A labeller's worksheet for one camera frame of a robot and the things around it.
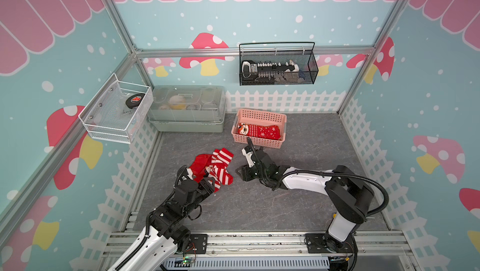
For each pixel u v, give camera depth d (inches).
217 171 36.2
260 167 26.5
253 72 34.4
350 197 18.2
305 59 37.3
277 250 29.2
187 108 40.3
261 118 44.8
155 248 19.9
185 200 22.9
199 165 37.6
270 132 42.4
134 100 30.7
